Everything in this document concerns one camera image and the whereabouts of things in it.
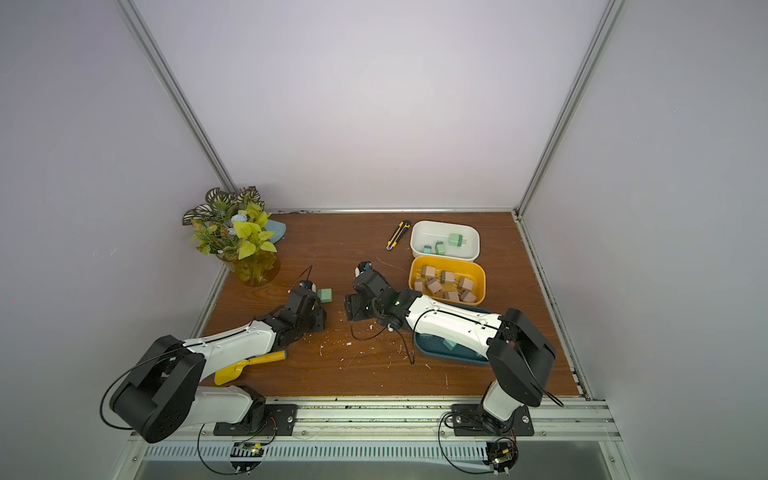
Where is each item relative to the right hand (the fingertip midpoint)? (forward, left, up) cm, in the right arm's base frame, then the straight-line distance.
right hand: (352, 296), depth 81 cm
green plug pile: (+26, -22, -11) cm, 36 cm away
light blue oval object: (+36, +35, -12) cm, 52 cm away
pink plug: (+14, -29, -11) cm, 34 cm away
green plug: (+27, -27, -12) cm, 40 cm away
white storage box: (+32, -30, -13) cm, 46 cm away
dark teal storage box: (-9, -26, -13) cm, 30 cm away
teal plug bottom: (-9, -27, -11) cm, 31 cm away
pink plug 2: (+17, -23, -12) cm, 31 cm away
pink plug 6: (+7, -35, -12) cm, 38 cm away
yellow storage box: (+18, -34, -12) cm, 41 cm away
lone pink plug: (+10, -19, -11) cm, 24 cm away
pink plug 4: (+13, -35, -13) cm, 39 cm away
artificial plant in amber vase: (+15, +34, +13) cm, 40 cm away
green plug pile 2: (+31, -34, -13) cm, 48 cm away
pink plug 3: (+11, -25, -13) cm, 30 cm away
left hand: (+1, +10, -12) cm, 16 cm away
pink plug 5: (+7, -30, -11) cm, 33 cm away
